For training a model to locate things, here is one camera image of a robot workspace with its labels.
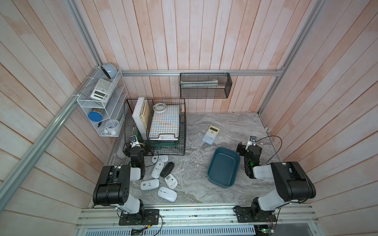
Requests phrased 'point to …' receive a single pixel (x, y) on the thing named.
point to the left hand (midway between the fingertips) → (139, 143)
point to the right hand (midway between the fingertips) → (248, 142)
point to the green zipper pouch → (158, 144)
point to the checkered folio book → (164, 122)
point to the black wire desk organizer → (130, 128)
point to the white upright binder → (140, 116)
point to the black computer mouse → (167, 169)
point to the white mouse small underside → (171, 182)
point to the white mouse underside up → (149, 184)
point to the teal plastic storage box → (224, 167)
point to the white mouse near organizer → (163, 158)
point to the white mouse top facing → (167, 193)
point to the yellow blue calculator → (210, 134)
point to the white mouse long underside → (157, 169)
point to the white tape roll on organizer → (159, 103)
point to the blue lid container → (95, 116)
